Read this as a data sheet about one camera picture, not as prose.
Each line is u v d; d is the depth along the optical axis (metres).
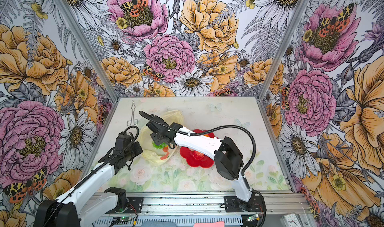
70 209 0.42
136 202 0.75
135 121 1.08
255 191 0.65
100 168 0.54
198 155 0.85
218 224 0.69
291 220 0.69
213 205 0.76
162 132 0.62
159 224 0.67
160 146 0.93
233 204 0.73
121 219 0.71
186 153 0.91
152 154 0.85
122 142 0.65
